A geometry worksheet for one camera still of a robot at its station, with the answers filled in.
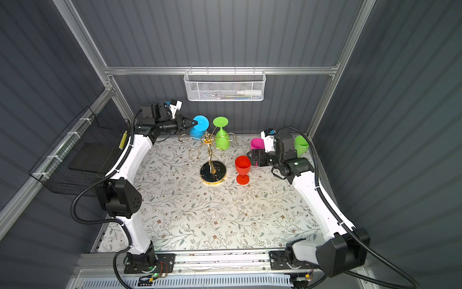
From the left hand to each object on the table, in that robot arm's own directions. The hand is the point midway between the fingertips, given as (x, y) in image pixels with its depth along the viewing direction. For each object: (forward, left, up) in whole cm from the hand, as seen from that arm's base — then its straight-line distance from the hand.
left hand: (197, 122), depth 79 cm
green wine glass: (0, -10, -10) cm, 14 cm away
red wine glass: (-10, -20, -20) cm, 30 cm away
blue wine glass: (+1, +1, -6) cm, 7 cm away
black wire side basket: (-17, +47, -5) cm, 50 cm away
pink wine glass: (+5, -30, -20) cm, 36 cm away
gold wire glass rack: (-5, -4, -33) cm, 34 cm away
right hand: (-14, -26, -7) cm, 30 cm away
